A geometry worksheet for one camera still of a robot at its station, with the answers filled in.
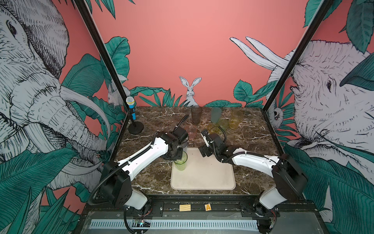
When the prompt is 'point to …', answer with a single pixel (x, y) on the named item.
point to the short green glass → (224, 124)
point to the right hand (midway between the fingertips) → (204, 142)
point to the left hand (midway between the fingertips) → (176, 155)
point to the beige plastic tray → (206, 173)
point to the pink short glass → (191, 130)
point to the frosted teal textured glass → (215, 114)
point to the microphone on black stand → (133, 129)
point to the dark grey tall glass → (196, 114)
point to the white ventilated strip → (178, 224)
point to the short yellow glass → (213, 128)
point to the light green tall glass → (180, 165)
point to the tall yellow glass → (236, 116)
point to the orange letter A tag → (208, 207)
